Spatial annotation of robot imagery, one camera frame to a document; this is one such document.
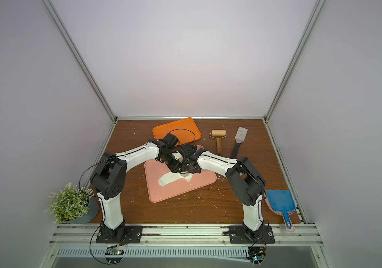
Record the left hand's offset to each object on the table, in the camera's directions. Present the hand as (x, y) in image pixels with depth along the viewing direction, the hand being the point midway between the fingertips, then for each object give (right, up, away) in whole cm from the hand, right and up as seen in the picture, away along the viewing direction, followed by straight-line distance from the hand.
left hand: (182, 166), depth 92 cm
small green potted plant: (-43, -11, -25) cm, 51 cm away
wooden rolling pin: (+23, +18, +19) cm, 35 cm away
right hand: (+2, 0, 0) cm, 2 cm away
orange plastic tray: (+2, +17, -11) cm, 20 cm away
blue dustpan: (+53, -17, -8) cm, 56 cm away
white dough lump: (-5, -6, -2) cm, 8 cm away
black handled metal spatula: (+38, +16, +18) cm, 45 cm away
